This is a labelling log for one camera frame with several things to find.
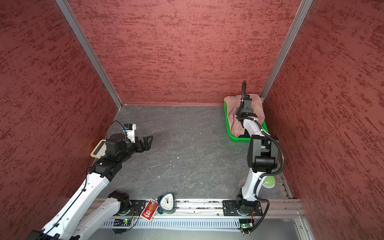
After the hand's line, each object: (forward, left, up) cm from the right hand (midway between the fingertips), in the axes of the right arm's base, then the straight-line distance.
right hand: (242, 111), depth 97 cm
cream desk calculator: (-19, +94, -12) cm, 96 cm away
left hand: (-23, +59, +5) cm, 63 cm away
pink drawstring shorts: (+13, +3, -5) cm, 15 cm away
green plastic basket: (-16, +5, -8) cm, 19 cm away
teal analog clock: (-50, +48, -11) cm, 70 cm away
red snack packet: (-53, +56, -13) cm, 78 cm away
